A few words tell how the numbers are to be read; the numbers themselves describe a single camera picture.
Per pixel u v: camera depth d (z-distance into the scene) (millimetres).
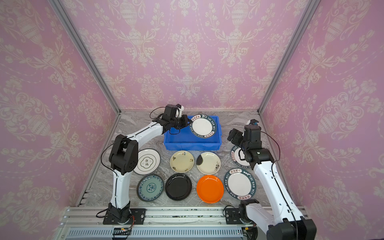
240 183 834
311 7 687
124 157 552
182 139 1091
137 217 742
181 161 923
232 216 730
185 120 853
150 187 833
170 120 779
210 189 819
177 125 844
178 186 817
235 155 947
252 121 673
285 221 380
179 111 811
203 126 980
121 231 729
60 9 703
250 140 564
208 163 917
